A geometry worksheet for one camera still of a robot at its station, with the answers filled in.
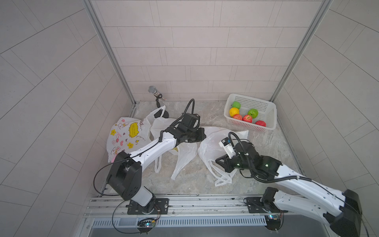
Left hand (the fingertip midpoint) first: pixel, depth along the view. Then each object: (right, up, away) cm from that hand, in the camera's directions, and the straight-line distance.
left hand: (209, 135), depth 81 cm
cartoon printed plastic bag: (-46, 0, +3) cm, 46 cm away
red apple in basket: (+36, +6, +16) cm, 40 cm away
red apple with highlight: (+28, +9, +19) cm, 35 cm away
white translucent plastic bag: (-14, -10, +6) cm, 18 cm away
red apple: (+21, +10, +20) cm, 31 cm away
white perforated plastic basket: (+44, +14, +25) cm, 53 cm away
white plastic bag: (0, -7, -2) cm, 7 cm away
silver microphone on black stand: (-33, +26, +5) cm, 42 cm away
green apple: (+22, +19, +28) cm, 40 cm away
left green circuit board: (-29, -37, -15) cm, 49 cm away
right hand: (+3, -12, -9) cm, 15 cm away
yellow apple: (+19, +14, +22) cm, 32 cm away
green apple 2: (+33, +13, +21) cm, 41 cm away
